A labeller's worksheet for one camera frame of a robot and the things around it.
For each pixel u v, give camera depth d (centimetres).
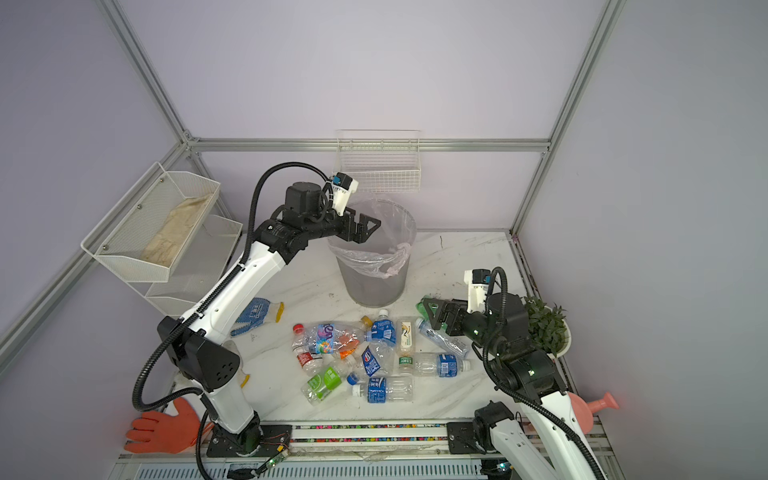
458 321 58
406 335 86
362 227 67
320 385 78
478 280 58
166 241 77
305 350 84
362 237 66
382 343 83
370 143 91
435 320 59
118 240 68
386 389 76
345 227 66
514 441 58
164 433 74
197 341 44
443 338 88
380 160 95
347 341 82
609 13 68
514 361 47
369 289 91
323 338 82
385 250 103
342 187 64
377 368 78
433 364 85
